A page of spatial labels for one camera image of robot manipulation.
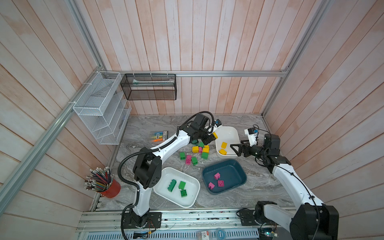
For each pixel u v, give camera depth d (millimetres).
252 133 703
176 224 730
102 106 667
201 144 795
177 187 837
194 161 936
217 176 857
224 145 1007
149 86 1040
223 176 893
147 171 497
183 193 797
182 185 838
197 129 673
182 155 940
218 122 746
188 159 931
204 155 975
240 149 721
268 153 632
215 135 975
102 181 761
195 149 982
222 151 970
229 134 1044
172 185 818
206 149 986
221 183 838
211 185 818
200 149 981
